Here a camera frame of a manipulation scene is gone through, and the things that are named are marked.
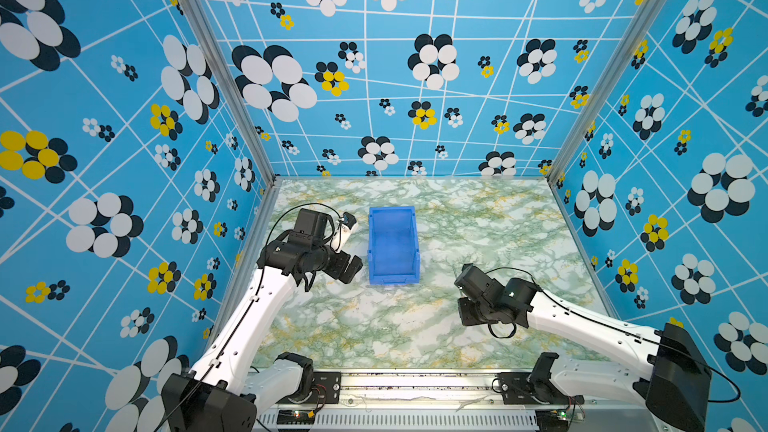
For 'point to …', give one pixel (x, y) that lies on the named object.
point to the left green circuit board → (293, 417)
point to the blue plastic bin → (393, 245)
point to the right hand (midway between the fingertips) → (463, 312)
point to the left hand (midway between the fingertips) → (347, 254)
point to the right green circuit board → (552, 420)
